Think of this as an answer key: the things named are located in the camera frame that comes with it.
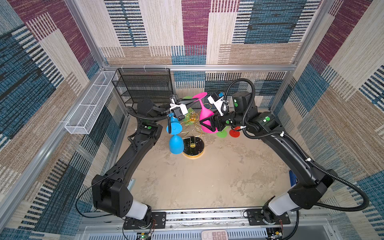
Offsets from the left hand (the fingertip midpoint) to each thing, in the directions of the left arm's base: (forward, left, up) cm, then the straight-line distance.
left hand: (197, 94), depth 59 cm
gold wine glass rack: (+6, +1, -47) cm, 47 cm away
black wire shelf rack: (+43, +41, -25) cm, 65 cm away
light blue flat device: (-18, +36, -47) cm, 62 cm away
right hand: (-3, -4, -12) cm, 13 cm away
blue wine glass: (-2, +10, -18) cm, 21 cm away
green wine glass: (+5, +4, -21) cm, 22 cm away
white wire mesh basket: (+17, +67, -30) cm, 75 cm away
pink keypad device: (-41, -8, -47) cm, 63 cm away
